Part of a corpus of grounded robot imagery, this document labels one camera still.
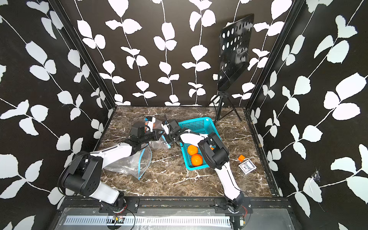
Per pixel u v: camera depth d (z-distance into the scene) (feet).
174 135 2.56
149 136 2.56
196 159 2.75
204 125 3.40
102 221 2.30
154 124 2.72
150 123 2.67
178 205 2.46
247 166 2.83
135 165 2.66
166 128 2.71
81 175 1.45
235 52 3.38
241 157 2.96
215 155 1.82
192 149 2.97
